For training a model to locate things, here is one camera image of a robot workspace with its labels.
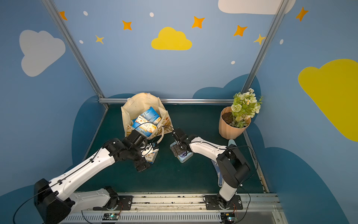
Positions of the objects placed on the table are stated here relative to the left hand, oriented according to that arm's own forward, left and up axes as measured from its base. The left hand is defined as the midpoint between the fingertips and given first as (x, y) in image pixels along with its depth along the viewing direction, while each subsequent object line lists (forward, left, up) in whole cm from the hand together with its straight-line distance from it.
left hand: (149, 156), depth 77 cm
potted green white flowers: (+26, -53, +2) cm, 59 cm away
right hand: (+12, -19, -9) cm, 24 cm away
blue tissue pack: (+28, +2, +3) cm, 28 cm away
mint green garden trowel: (+19, -54, -13) cm, 59 cm away
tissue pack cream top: (+17, +5, +5) cm, 18 cm away
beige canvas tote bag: (+33, +15, +6) cm, 36 cm away
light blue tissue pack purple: (+4, -21, -9) cm, 23 cm away
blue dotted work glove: (-7, -42, -13) cm, 44 cm away
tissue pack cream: (+2, +1, -8) cm, 8 cm away
